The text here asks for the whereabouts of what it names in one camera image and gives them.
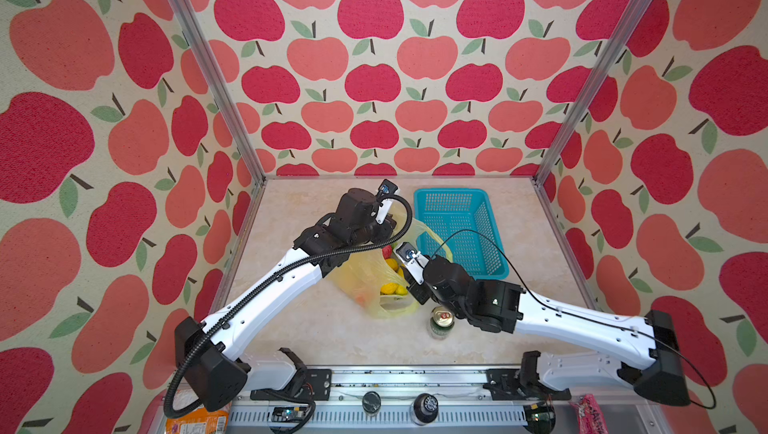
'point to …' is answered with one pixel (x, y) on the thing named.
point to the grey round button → (371, 402)
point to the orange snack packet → (201, 421)
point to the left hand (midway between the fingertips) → (395, 217)
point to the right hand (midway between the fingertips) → (415, 259)
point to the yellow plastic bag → (376, 280)
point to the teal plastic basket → (465, 221)
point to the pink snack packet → (590, 418)
